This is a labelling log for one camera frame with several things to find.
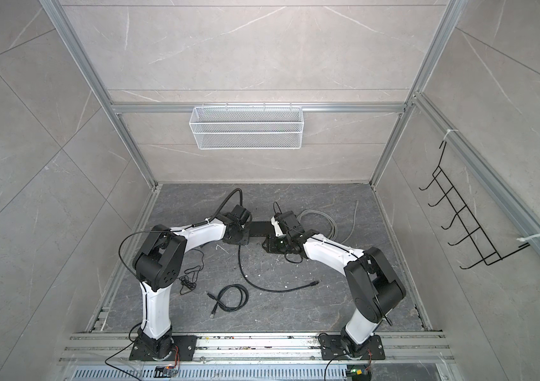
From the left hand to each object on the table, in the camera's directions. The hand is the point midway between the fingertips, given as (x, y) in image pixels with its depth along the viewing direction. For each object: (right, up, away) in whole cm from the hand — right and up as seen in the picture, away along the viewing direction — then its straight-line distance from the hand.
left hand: (243, 233), depth 100 cm
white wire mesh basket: (+1, +46, +1) cm, 46 cm away
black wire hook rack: (+70, +3, -36) cm, 79 cm away
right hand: (+10, -3, -10) cm, 15 cm away
